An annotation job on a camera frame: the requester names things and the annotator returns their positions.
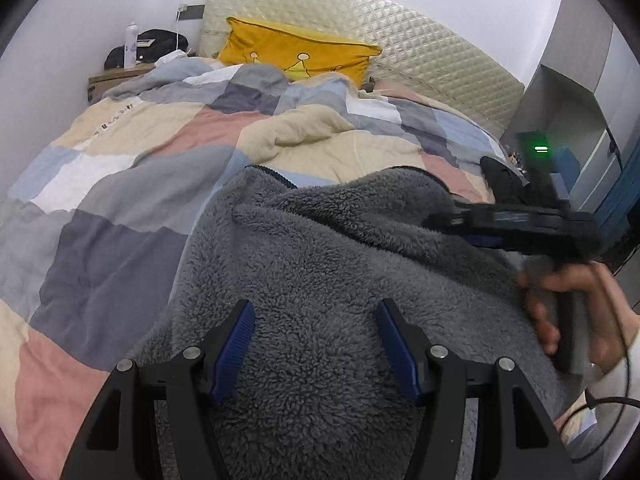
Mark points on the yellow crown pillow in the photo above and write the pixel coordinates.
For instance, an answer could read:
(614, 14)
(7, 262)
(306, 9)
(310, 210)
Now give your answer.
(299, 52)

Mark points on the grey wardrobe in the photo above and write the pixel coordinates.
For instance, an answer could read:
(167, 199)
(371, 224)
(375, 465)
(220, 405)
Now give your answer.
(584, 96)

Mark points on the grey fleece jacket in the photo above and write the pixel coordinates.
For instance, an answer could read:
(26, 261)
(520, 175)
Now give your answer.
(316, 398)

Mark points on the wall socket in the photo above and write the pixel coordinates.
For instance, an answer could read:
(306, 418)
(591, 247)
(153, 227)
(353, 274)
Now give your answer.
(190, 12)

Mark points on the cream quilted headboard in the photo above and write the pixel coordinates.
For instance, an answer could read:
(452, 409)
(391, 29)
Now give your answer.
(420, 53)

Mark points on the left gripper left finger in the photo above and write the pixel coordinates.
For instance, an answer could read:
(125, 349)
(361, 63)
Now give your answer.
(118, 438)

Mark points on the black garment on bed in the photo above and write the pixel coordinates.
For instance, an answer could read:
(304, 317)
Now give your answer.
(505, 184)

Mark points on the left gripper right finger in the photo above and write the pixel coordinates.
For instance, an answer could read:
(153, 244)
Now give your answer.
(515, 437)

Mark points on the black bag on nightstand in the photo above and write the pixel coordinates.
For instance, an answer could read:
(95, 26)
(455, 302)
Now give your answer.
(152, 45)

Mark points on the white spray bottle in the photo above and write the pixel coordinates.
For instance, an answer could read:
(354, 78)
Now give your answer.
(130, 46)

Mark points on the patchwork quilt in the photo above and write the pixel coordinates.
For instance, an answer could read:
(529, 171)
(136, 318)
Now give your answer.
(93, 230)

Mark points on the wooden nightstand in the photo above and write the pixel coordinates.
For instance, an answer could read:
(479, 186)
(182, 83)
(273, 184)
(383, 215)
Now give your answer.
(100, 83)

